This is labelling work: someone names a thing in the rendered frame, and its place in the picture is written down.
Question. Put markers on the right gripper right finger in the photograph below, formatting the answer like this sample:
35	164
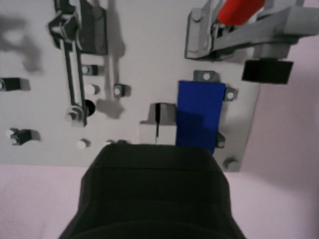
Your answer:
166	129

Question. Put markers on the light grey fixture plate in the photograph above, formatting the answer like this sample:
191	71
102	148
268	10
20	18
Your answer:
146	42

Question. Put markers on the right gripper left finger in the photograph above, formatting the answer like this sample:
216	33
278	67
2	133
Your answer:
148	129

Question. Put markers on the dark blue rectangular plate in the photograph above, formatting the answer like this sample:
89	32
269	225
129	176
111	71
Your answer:
197	113

